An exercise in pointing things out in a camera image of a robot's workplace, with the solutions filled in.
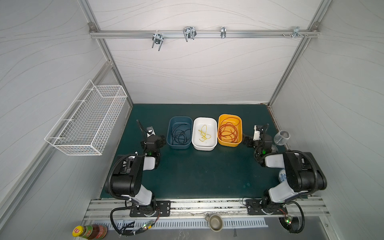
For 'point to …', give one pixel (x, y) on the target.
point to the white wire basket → (85, 127)
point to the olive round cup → (215, 222)
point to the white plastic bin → (208, 144)
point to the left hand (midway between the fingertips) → (155, 133)
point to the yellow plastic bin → (226, 143)
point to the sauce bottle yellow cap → (94, 231)
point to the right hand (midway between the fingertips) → (254, 131)
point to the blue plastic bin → (172, 122)
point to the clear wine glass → (280, 139)
